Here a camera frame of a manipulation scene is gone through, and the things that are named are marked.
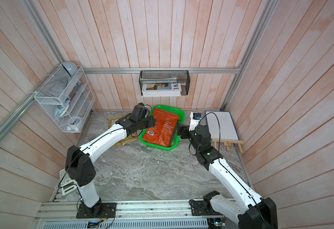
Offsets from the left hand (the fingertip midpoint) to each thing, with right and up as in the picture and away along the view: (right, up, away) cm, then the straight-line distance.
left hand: (151, 122), depth 86 cm
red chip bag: (+8, -7, +11) cm, 15 cm away
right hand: (+18, +1, -10) cm, 21 cm away
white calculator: (-49, -37, -5) cm, 61 cm away
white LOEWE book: (+6, +24, +9) cm, 27 cm away
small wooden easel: (+52, -14, +11) cm, 55 cm away
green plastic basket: (+21, +3, +19) cm, 28 cm away
